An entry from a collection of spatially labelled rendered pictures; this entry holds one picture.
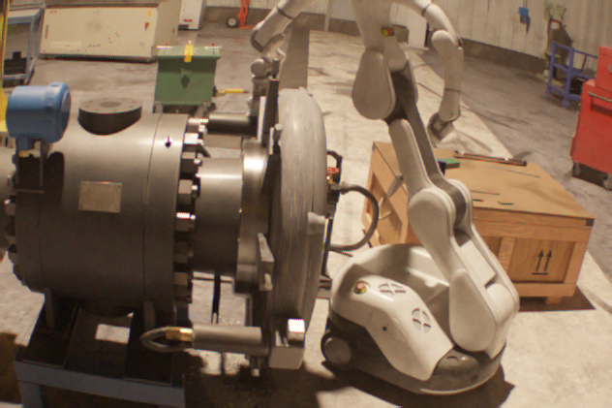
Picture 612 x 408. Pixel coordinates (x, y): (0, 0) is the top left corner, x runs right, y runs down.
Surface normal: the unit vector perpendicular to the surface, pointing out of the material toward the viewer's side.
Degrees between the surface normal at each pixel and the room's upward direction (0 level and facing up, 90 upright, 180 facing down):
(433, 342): 38
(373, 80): 89
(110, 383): 90
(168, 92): 90
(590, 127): 90
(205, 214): 67
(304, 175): 51
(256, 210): 61
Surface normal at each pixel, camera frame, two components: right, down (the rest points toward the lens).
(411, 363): -0.58, 0.23
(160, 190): 0.17, -0.18
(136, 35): -0.16, 0.35
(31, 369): 0.12, 0.38
